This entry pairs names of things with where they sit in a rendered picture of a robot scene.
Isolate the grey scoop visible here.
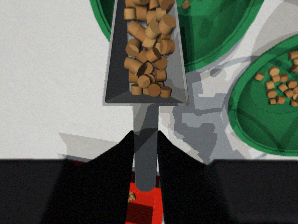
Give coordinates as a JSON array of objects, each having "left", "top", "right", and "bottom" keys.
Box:
[{"left": 102, "top": 0, "right": 189, "bottom": 192}]

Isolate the green bowl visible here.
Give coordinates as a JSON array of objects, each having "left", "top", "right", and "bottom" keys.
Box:
[
  {"left": 89, "top": 0, "right": 264, "bottom": 73},
  {"left": 228, "top": 34, "right": 298, "bottom": 157}
]

